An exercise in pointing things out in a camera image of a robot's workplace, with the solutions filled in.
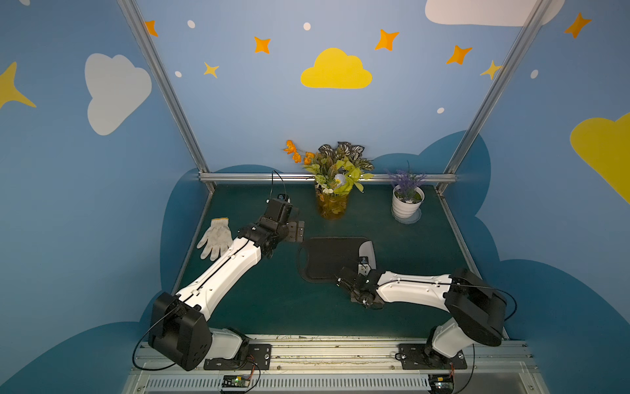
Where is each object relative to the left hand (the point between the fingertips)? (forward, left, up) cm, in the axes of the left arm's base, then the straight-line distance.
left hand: (288, 222), depth 83 cm
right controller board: (-43, -49, -21) cm, 68 cm away
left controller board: (-44, +13, -21) cm, 50 cm away
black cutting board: (-3, -12, -20) cm, 24 cm away
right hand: (-15, -28, -19) cm, 37 cm away
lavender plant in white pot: (+23, -49, -10) cm, 55 cm away
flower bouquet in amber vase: (+25, -16, +3) cm, 30 cm away
